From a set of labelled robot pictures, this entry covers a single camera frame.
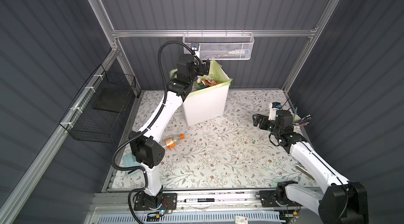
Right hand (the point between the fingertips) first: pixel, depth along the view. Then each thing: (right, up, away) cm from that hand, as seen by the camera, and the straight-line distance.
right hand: (263, 117), depth 84 cm
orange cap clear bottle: (-51, -15, +5) cm, 54 cm away
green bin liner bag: (-25, +25, +9) cm, 37 cm away
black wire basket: (-82, +2, -12) cm, 83 cm away
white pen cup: (+23, -3, +7) cm, 24 cm away
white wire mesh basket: (-10, +53, +40) cm, 67 cm away
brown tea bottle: (-29, +19, +4) cm, 35 cm away
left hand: (-34, +30, -9) cm, 46 cm away
